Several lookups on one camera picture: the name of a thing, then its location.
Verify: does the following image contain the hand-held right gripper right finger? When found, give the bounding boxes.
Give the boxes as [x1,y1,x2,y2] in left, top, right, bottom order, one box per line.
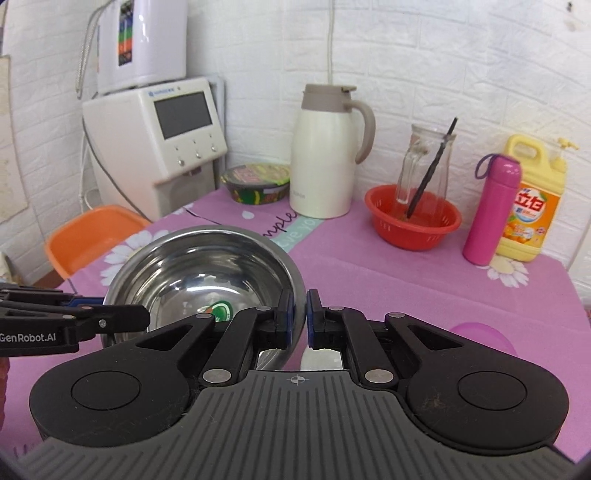
[306,288,467,388]

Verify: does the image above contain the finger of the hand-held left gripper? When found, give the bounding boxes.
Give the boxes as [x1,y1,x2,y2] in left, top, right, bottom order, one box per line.
[74,305,151,344]
[0,286,106,321]

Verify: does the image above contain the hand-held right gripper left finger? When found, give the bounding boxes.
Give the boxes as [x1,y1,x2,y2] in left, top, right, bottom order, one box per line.
[131,290,295,387]

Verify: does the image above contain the white floral plate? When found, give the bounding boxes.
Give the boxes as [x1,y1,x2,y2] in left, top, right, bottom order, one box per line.
[300,348,343,371]

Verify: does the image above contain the stainless steel bowl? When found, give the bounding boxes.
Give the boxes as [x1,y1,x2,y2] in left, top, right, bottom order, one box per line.
[102,225,306,370]

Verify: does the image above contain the purple plastic bowl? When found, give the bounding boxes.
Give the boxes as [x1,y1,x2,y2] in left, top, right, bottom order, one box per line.
[450,322,518,357]

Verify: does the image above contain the orange plastic basket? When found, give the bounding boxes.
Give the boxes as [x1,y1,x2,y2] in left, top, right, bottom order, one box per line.
[45,205,151,282]

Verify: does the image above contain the red plastic basket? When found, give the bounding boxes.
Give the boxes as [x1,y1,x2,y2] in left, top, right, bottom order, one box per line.
[365,185,462,251]

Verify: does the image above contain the instant noodle paper bowl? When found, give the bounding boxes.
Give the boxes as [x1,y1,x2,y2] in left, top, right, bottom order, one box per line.
[221,164,291,206]

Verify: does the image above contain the cream thermal jug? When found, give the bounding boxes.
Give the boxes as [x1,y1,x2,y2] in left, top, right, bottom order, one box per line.
[290,84,376,219]

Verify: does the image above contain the white water dispenser with screen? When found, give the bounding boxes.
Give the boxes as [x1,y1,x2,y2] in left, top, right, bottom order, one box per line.
[82,78,229,221]

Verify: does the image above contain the glass pitcher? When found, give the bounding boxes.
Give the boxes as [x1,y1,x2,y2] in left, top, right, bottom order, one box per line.
[396,124,457,217]

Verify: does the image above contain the black stirring spoon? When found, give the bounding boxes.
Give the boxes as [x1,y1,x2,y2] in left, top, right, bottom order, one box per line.
[406,117,459,219]

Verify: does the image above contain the pink thermos bottle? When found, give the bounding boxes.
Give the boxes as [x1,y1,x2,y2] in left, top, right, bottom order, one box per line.
[463,154,524,266]

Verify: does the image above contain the yellow detergent bottle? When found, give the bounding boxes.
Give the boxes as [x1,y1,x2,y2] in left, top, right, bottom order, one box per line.
[496,135,580,263]

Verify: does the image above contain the white water purifier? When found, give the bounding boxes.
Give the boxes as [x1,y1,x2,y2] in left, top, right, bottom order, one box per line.
[95,0,189,95]

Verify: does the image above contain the metal flexible hose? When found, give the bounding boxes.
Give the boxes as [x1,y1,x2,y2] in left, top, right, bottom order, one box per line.
[75,8,101,101]

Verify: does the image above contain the white wall cable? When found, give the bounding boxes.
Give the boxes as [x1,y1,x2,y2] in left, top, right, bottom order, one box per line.
[325,0,336,86]

